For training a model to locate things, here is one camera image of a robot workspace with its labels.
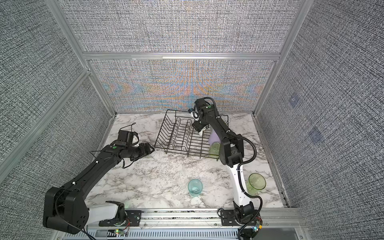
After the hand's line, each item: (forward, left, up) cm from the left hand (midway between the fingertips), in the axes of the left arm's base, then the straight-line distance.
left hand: (150, 151), depth 84 cm
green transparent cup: (+1, -38, -2) cm, 38 cm away
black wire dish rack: (+18, -16, -11) cm, 27 cm away
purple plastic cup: (+9, -38, -1) cm, 39 cm away
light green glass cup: (-18, -57, -6) cm, 60 cm away
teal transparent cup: (-18, -25, -10) cm, 32 cm away
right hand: (+21, -32, -1) cm, 38 cm away
